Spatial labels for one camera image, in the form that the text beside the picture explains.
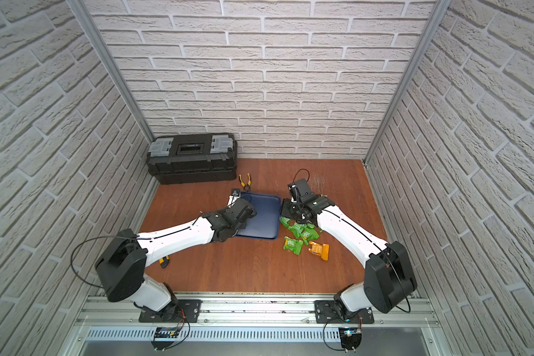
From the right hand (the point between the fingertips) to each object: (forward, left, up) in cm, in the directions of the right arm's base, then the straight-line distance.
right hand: (285, 209), depth 85 cm
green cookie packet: (-10, -3, -12) cm, 15 cm away
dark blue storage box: (0, +8, -9) cm, 12 cm away
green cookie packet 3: (-4, -7, -12) cm, 14 cm away
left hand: (+2, +18, -2) cm, 18 cm away
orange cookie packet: (-12, -13, -13) cm, 22 cm away
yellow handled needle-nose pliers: (+22, +16, -11) cm, 30 cm away
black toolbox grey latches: (+27, +40, +4) cm, 48 cm away
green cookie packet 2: (-5, -10, -12) cm, 16 cm away
